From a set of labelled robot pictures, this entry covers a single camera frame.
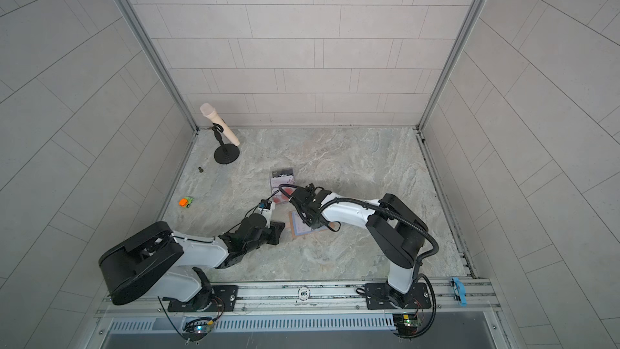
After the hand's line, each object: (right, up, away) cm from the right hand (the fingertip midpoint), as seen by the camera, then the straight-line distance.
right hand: (324, 218), depth 90 cm
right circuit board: (+23, -24, -22) cm, 40 cm away
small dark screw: (-51, +17, +10) cm, 55 cm away
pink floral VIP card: (-18, +13, +1) cm, 23 cm away
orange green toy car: (-52, +6, -1) cm, 52 cm away
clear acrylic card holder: (-17, +17, +4) cm, 24 cm away
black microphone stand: (-44, +24, +17) cm, 53 cm away
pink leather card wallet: (-9, -2, -5) cm, 10 cm away
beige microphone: (-42, +40, -3) cm, 58 cm away
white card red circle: (-16, +7, +1) cm, 18 cm away
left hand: (-13, -3, -2) cm, 13 cm away
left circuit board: (-35, -23, -25) cm, 48 cm away
